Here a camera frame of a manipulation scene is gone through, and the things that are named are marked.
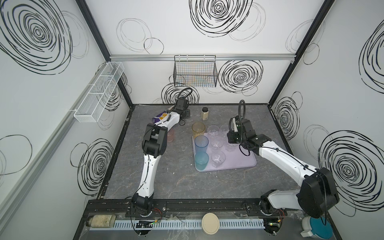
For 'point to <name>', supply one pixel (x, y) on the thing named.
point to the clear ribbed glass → (230, 147)
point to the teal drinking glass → (201, 160)
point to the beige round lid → (210, 223)
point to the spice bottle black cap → (205, 113)
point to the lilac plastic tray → (235, 160)
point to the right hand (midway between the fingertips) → (227, 134)
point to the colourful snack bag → (162, 117)
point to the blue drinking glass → (201, 143)
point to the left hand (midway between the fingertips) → (187, 111)
